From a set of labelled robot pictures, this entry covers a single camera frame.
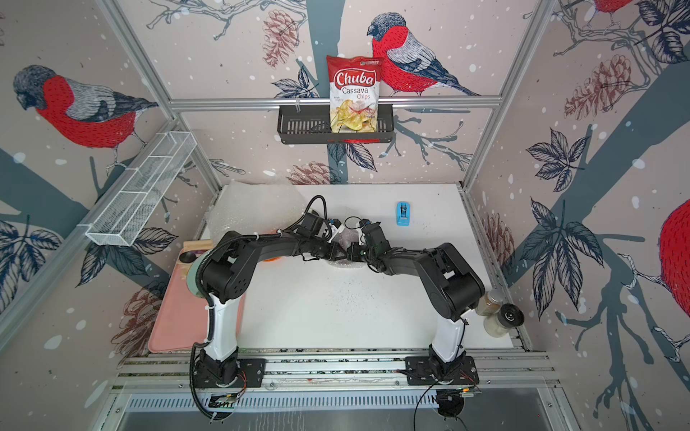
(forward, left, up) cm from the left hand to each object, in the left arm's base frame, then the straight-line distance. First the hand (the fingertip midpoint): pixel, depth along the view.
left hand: (350, 251), depth 95 cm
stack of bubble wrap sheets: (+20, +39, +2) cm, 44 cm away
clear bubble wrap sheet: (+5, +1, +2) cm, 5 cm away
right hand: (+1, +1, -1) cm, 2 cm away
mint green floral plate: (-8, +56, -2) cm, 57 cm away
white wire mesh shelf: (+1, +62, +28) cm, 68 cm away
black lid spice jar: (-26, -43, +5) cm, 50 cm away
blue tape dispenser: (+18, -22, -1) cm, 29 cm away
